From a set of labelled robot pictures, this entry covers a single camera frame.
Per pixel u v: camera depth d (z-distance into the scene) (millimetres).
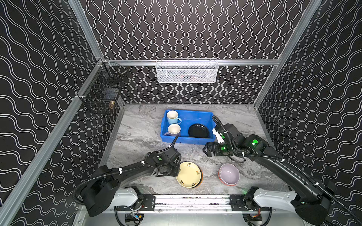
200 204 761
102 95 950
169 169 699
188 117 1067
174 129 1011
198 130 990
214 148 615
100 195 415
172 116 1033
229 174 793
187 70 1320
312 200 393
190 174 838
